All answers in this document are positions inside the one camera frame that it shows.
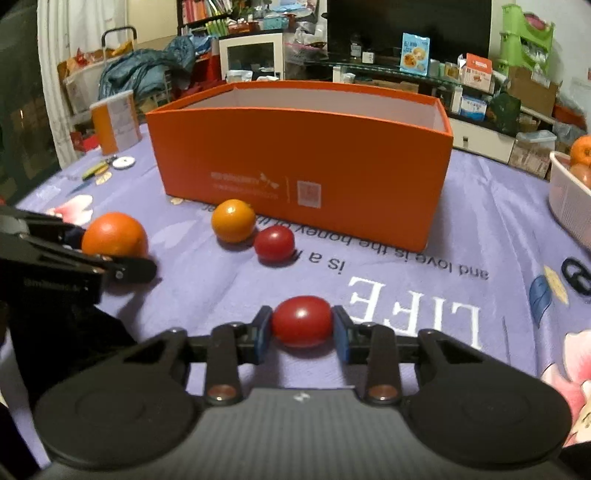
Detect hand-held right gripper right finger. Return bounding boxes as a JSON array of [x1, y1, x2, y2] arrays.
[[331, 305, 485, 407]]

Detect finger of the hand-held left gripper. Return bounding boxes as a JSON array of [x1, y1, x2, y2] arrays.
[[14, 232, 158, 284], [0, 205, 88, 251]]

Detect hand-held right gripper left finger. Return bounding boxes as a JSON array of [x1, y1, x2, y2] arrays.
[[122, 305, 274, 407]]

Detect large orange with stem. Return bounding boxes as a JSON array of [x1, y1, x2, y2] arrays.
[[81, 212, 149, 258]]

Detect red cherry tomato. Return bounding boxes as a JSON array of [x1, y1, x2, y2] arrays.
[[254, 225, 296, 265], [271, 295, 334, 348]]

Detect orange cardboard box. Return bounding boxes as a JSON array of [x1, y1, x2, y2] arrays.
[[145, 80, 454, 254]]

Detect purple floral tablecloth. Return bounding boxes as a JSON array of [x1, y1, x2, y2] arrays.
[[0, 122, 591, 467]]

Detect small mandarin orange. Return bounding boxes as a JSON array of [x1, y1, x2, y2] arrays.
[[211, 199, 257, 244]]

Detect orange white can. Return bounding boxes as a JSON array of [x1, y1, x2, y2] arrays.
[[89, 90, 143, 156]]

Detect blue puffer jacket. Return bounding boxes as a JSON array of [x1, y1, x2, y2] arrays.
[[98, 34, 213, 100]]

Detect white curtain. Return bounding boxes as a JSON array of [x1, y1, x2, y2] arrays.
[[37, 0, 130, 167]]

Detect white glass door cabinet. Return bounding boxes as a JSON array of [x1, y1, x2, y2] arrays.
[[218, 32, 284, 81]]

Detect glass shelf television stand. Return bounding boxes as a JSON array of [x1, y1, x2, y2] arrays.
[[286, 60, 515, 164]]

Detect patterned cardboard box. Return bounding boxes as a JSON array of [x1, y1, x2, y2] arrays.
[[508, 143, 552, 178]]

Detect blue white tissue pack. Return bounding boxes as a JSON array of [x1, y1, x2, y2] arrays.
[[461, 95, 488, 121]]

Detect bookshelf with books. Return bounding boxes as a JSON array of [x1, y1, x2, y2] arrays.
[[177, 0, 259, 35]]

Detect white plastic bowl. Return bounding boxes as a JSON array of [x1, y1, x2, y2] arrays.
[[548, 150, 591, 252]]

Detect dark green bag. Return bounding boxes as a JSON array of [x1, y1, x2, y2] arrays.
[[487, 92, 522, 137]]

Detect clear plastic container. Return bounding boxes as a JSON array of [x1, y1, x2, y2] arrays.
[[515, 130, 557, 153]]

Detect blue snack packet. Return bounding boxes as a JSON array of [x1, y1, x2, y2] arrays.
[[399, 32, 431, 77]]

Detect orange white carton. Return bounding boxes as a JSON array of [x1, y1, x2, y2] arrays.
[[459, 53, 494, 90]]

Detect orange in bowl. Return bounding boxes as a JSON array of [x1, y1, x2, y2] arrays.
[[569, 135, 591, 167]]

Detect brown cardboard box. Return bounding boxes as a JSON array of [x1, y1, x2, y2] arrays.
[[508, 67, 559, 116]]

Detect black television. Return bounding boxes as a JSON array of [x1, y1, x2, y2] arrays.
[[327, 0, 491, 63]]

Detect green plastic rack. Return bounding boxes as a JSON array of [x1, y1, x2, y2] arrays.
[[496, 4, 555, 77]]

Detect black trolley handle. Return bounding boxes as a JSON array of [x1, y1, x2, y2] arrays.
[[100, 26, 139, 61]]

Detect black ring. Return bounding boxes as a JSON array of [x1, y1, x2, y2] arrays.
[[561, 257, 591, 296]]

